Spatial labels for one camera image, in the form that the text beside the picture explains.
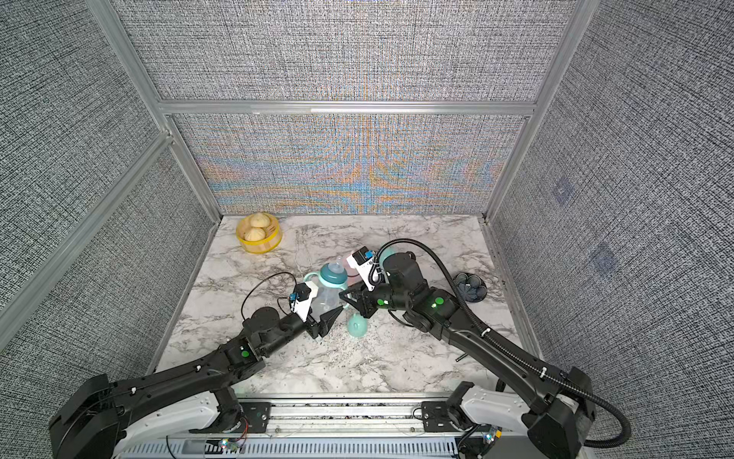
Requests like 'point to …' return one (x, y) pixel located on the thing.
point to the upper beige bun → (260, 220)
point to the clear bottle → (326, 300)
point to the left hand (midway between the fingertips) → (338, 298)
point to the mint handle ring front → (341, 284)
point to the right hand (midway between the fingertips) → (343, 286)
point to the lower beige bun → (255, 234)
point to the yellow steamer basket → (272, 240)
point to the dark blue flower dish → (471, 287)
